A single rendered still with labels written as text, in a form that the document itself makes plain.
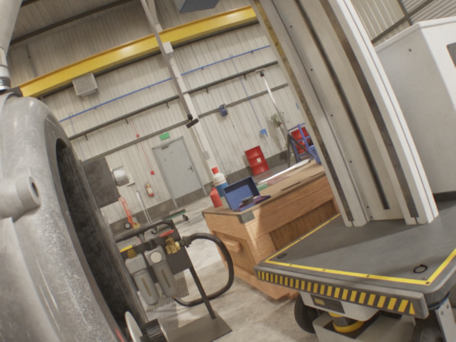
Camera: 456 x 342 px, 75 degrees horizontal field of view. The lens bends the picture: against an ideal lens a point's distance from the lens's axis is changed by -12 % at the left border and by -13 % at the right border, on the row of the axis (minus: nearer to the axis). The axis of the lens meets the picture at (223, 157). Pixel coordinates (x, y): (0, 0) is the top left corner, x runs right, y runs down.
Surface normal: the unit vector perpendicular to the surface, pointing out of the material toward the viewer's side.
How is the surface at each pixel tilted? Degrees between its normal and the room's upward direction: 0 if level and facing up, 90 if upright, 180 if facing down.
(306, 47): 90
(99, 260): 86
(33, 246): 78
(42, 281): 82
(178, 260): 90
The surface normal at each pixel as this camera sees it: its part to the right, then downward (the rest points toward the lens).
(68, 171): 0.25, -0.20
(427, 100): -0.84, 0.33
